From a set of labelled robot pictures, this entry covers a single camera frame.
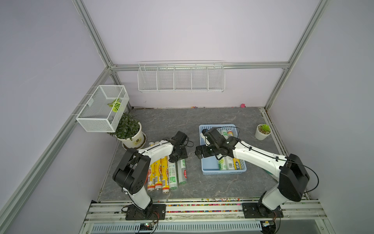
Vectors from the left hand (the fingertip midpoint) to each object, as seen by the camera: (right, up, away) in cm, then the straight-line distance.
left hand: (182, 157), depth 90 cm
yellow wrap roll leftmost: (-17, -9, -10) cm, 22 cm away
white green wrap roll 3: (-5, -7, -8) cm, 12 cm away
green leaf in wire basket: (-38, +32, -8) cm, 50 cm away
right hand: (+11, +6, -7) cm, 15 cm away
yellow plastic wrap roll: (+33, -2, -4) cm, 33 cm away
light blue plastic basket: (+17, -4, +1) cm, 18 cm away
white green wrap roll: (+29, -1, -4) cm, 29 cm away
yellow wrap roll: (-13, -8, -8) cm, 17 cm away
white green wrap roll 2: (+1, -10, -8) cm, 13 cm away
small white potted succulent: (+53, +16, +6) cm, 56 cm away
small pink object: (+49, +37, +33) cm, 70 cm away
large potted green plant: (-33, +17, -2) cm, 37 cm away
